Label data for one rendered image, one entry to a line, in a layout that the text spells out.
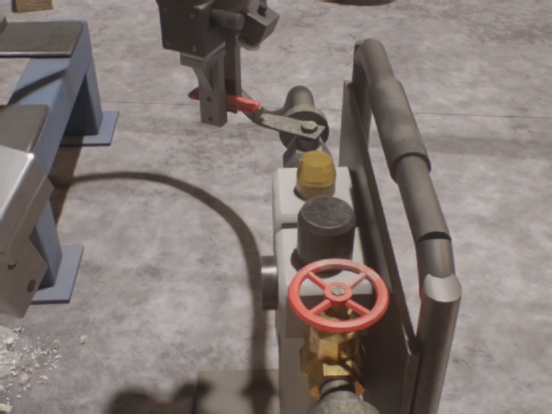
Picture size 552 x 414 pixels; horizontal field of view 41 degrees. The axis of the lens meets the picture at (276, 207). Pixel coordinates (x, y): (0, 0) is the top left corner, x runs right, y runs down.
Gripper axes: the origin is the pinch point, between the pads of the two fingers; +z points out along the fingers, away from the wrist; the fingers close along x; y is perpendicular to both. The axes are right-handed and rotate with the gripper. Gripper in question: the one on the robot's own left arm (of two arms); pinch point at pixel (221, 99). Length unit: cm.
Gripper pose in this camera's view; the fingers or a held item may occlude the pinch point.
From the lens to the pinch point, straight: 80.0
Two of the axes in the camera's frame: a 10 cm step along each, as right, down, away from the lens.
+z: 0.0, 7.9, 6.1
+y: 8.9, 2.7, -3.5
